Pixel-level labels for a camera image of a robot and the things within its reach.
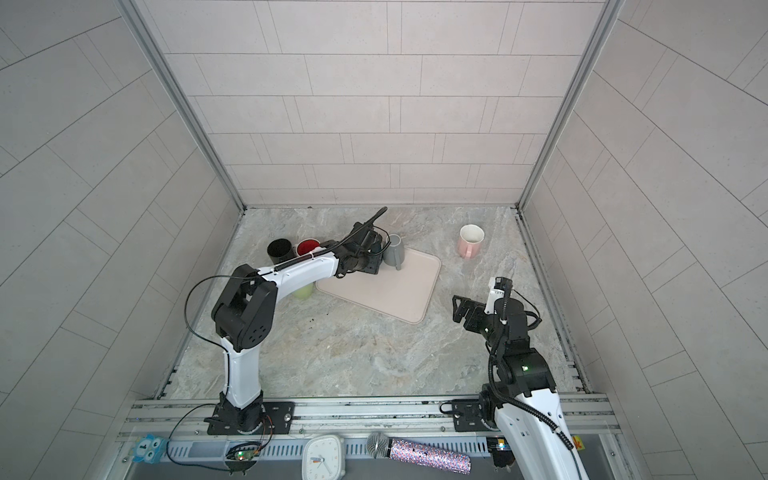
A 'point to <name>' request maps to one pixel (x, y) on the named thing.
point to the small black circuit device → (501, 451)
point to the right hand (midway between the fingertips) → (465, 302)
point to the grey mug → (394, 253)
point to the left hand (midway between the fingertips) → (380, 255)
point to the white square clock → (323, 458)
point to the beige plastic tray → (405, 294)
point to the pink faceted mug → (471, 237)
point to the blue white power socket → (148, 449)
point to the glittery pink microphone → (381, 446)
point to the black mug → (281, 250)
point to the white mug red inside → (306, 246)
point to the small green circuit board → (243, 455)
